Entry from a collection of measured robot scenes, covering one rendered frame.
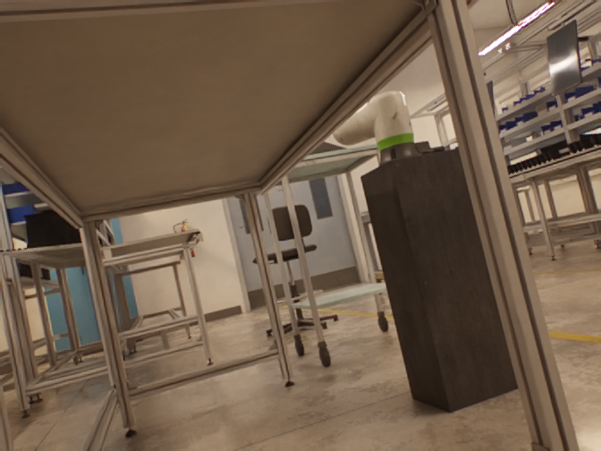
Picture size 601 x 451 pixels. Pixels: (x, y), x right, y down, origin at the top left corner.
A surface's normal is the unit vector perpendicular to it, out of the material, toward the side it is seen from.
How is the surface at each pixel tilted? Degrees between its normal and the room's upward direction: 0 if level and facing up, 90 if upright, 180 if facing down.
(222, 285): 90
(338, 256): 90
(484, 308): 90
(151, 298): 90
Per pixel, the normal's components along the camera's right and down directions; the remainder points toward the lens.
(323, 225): 0.29, -0.12
